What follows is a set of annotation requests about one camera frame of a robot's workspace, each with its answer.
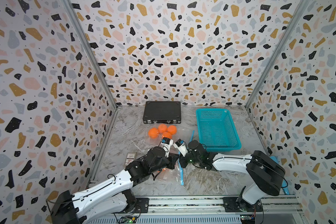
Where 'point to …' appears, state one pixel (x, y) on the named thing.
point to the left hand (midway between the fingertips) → (182, 156)
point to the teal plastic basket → (216, 130)
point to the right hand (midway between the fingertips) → (173, 159)
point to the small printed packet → (130, 157)
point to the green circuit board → (128, 220)
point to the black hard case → (168, 112)
